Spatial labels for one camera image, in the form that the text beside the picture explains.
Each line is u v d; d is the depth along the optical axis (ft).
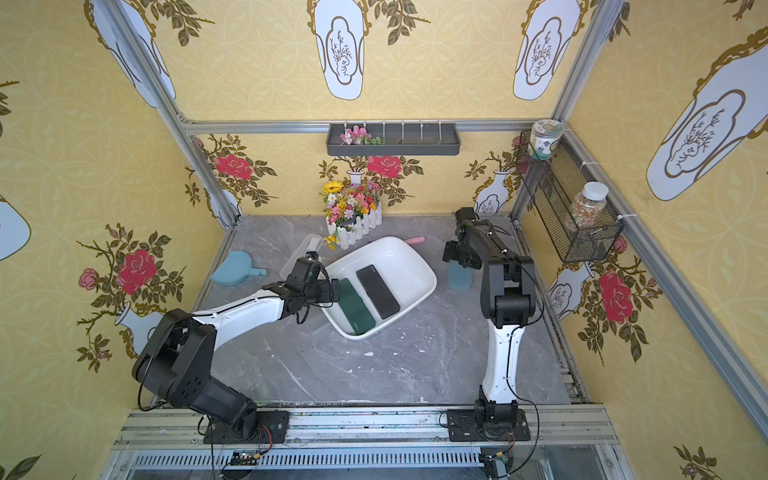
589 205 2.15
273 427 2.41
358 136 2.88
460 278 3.18
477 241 2.30
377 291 3.22
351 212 3.29
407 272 3.30
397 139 3.03
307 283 2.36
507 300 1.87
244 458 2.40
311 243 3.62
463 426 2.39
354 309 3.03
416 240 3.70
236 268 3.43
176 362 1.46
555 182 3.08
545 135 2.77
